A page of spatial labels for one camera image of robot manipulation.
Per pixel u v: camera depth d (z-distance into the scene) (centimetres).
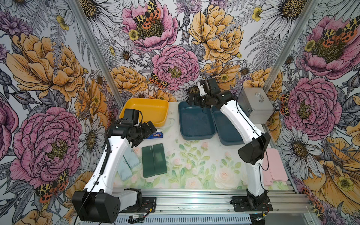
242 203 75
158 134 101
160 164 88
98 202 37
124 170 86
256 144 50
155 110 122
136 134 56
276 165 86
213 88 64
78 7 72
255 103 103
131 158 90
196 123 132
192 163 89
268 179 81
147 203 74
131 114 58
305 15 75
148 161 89
